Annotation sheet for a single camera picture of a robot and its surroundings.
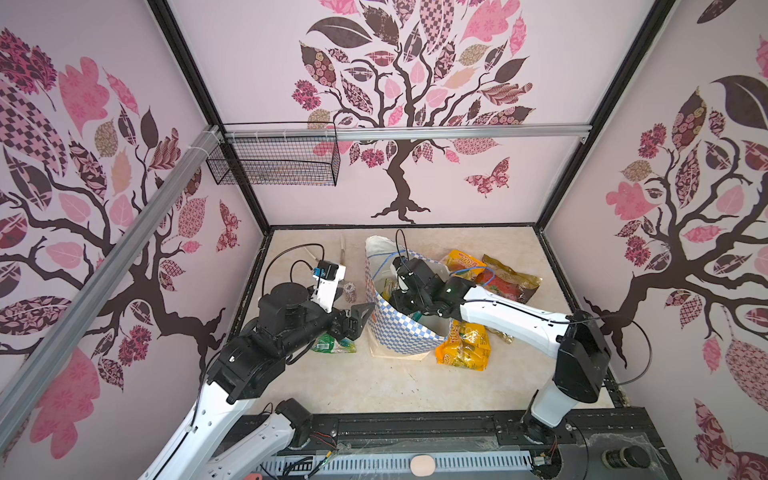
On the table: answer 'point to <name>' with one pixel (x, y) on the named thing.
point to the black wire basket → (277, 154)
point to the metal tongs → (342, 251)
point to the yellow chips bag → (467, 345)
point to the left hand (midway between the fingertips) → (356, 304)
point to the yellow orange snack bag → (463, 265)
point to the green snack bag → (325, 343)
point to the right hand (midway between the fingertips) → (392, 295)
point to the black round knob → (629, 456)
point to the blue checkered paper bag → (392, 328)
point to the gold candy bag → (499, 279)
